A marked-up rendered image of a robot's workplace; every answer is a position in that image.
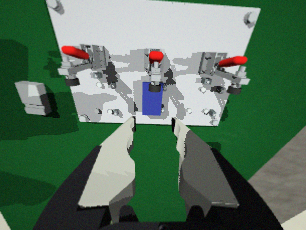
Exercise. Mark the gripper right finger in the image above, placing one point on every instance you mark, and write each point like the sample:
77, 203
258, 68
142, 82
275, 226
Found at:
208, 180

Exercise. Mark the light grey rectangular block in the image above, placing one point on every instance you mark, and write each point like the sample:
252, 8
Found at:
34, 96

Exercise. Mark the blue flat plate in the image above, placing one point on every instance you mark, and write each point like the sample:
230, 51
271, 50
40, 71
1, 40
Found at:
151, 101

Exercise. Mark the white flat fixture plate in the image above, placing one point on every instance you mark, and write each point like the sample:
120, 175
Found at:
125, 28

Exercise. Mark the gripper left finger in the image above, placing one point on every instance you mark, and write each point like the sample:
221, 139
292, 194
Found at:
92, 195

